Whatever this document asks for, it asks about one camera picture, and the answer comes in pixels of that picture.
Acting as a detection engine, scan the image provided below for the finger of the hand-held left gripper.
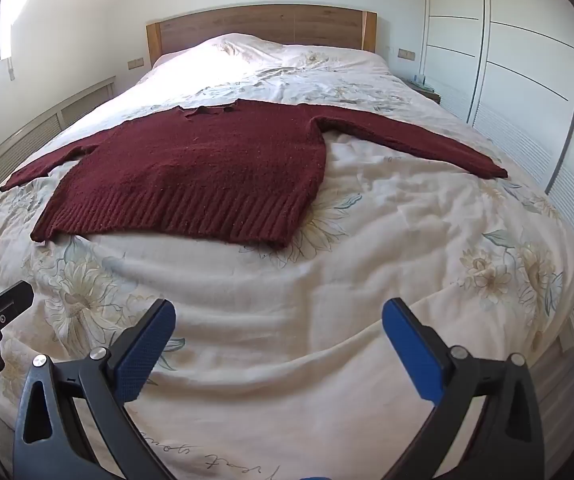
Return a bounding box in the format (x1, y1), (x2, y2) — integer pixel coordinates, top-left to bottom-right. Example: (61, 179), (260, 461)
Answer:
(0, 280), (35, 333)

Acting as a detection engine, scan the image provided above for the wooden headboard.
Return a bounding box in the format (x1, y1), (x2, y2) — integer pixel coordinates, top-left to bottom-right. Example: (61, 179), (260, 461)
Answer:
(146, 5), (378, 68)

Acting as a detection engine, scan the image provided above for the dark red knitted sweater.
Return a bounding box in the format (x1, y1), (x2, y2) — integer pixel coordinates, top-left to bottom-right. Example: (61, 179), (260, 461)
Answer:
(0, 99), (508, 250)

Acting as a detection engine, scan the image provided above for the bed with floral duvet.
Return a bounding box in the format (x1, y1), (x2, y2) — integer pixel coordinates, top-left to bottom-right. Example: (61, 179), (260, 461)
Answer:
(0, 33), (574, 480)

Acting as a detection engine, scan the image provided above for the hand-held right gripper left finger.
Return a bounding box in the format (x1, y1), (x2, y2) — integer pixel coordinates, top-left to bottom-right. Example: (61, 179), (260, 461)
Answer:
(12, 299), (178, 480)

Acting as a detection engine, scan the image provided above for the slatted radiator cover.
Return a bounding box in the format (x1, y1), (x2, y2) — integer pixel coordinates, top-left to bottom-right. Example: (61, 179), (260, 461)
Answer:
(0, 76), (117, 217)

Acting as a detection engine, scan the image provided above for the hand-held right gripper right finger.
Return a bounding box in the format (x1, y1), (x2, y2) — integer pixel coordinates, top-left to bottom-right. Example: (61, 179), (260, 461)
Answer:
(382, 297), (546, 480)

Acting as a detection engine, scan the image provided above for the wooden nightstand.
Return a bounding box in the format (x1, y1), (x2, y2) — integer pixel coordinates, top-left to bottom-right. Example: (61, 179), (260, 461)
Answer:
(407, 79), (442, 106)

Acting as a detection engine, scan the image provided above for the white wardrobe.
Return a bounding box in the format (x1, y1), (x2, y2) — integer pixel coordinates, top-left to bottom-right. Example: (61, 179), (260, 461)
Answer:
(421, 0), (574, 346)

